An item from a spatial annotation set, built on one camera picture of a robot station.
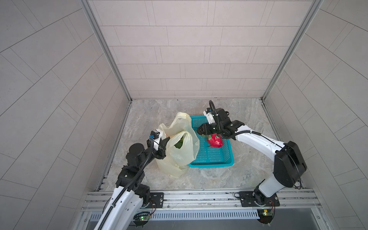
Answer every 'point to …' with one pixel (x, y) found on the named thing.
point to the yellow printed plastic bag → (182, 145)
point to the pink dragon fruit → (215, 140)
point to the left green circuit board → (141, 218)
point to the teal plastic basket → (209, 157)
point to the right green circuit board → (265, 215)
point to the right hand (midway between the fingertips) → (201, 128)
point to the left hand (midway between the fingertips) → (170, 137)
